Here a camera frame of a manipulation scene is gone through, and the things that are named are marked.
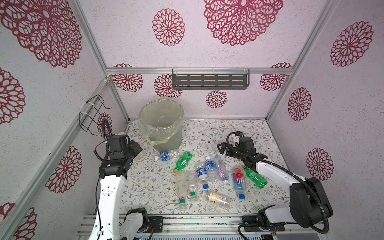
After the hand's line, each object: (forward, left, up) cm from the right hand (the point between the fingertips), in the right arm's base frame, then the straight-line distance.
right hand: (222, 145), depth 88 cm
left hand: (-9, +46, +11) cm, 48 cm away
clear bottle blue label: (-3, +34, -8) cm, 35 cm away
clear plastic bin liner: (+21, +41, 0) cm, 46 cm away
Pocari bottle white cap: (-11, +6, -13) cm, 18 cm away
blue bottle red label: (-19, -9, -8) cm, 22 cm away
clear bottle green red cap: (-17, +24, -12) cm, 32 cm away
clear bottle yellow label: (-27, +5, -9) cm, 29 cm away
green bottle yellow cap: (-8, +24, -8) cm, 26 cm away
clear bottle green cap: (-15, +17, -14) cm, 27 cm away
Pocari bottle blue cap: (-14, +12, -8) cm, 20 cm away
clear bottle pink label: (-13, 0, -10) cm, 16 cm away
